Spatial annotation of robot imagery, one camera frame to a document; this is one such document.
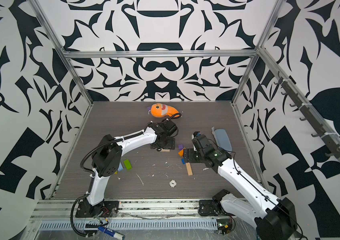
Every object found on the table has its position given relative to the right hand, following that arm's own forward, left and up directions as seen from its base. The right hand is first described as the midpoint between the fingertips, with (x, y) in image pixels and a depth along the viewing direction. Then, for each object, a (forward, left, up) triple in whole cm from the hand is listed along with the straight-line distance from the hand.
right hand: (190, 153), depth 79 cm
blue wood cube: (+2, +3, -14) cm, 14 cm away
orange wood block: (+6, +4, -12) cm, 15 cm away
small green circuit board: (-30, -14, -14) cm, 36 cm away
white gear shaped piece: (-11, +10, -13) cm, 20 cm away
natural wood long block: (-3, 0, -13) cm, 13 cm away
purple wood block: (+11, +4, -12) cm, 17 cm away
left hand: (+10, +12, -7) cm, 17 cm away
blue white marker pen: (-32, +37, -10) cm, 50 cm away
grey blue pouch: (+15, -22, -11) cm, 29 cm away
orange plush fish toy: (+34, +19, -4) cm, 39 cm away
